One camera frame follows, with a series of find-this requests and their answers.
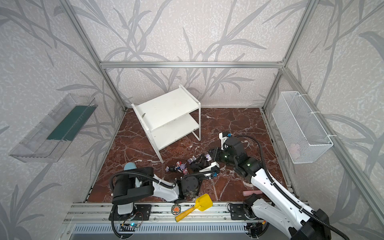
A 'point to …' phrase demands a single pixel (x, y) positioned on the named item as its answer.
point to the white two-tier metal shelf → (168, 114)
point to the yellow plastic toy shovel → (202, 201)
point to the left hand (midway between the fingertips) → (205, 150)
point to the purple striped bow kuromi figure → (208, 157)
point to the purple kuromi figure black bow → (191, 160)
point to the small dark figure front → (185, 171)
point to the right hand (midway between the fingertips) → (208, 147)
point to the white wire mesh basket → (300, 133)
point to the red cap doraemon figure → (178, 163)
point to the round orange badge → (176, 209)
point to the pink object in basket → (293, 148)
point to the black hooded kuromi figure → (172, 169)
